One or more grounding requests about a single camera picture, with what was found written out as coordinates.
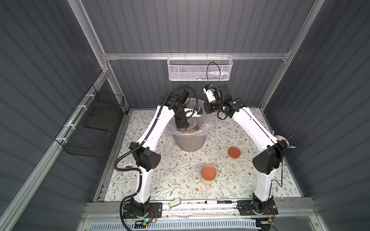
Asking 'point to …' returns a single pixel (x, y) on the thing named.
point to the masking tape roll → (174, 202)
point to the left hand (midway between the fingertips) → (185, 119)
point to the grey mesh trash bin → (194, 138)
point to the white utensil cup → (280, 137)
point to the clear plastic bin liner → (198, 126)
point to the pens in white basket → (213, 75)
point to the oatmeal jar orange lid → (208, 173)
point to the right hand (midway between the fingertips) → (207, 103)
